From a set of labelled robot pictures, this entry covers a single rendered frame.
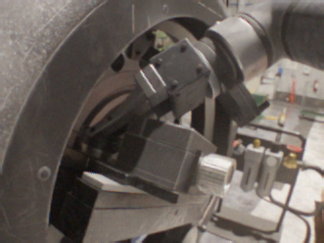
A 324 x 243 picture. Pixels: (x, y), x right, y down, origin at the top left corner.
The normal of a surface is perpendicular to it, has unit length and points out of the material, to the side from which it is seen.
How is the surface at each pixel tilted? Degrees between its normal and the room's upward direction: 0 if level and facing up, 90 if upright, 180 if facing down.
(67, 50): 90
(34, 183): 90
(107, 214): 90
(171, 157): 65
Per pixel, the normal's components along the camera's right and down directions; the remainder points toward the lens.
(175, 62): -0.09, -0.21
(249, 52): 0.18, 0.23
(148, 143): -0.44, -0.30
